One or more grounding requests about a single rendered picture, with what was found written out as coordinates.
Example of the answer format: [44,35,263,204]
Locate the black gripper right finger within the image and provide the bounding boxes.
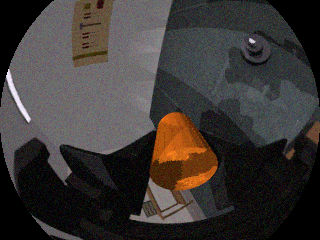
[199,129,288,211]

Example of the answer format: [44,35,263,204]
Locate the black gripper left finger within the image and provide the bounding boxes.
[59,131,157,216]

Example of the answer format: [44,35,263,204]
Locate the orange knob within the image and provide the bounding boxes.
[149,112,219,191]

